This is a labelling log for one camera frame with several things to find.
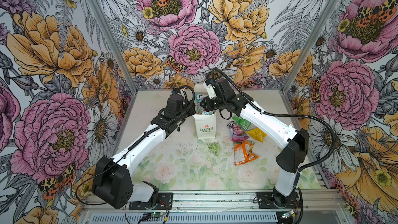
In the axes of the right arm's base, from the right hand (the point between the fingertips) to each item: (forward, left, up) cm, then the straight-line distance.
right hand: (203, 108), depth 79 cm
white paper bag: (-5, -1, -9) cm, 10 cm away
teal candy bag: (0, +2, 0) cm, 2 cm away
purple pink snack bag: (-4, -20, -20) cm, 28 cm away
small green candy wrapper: (-12, -6, -21) cm, 25 cm away
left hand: (+1, +4, -2) cm, 5 cm away
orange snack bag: (-15, -20, -20) cm, 33 cm away
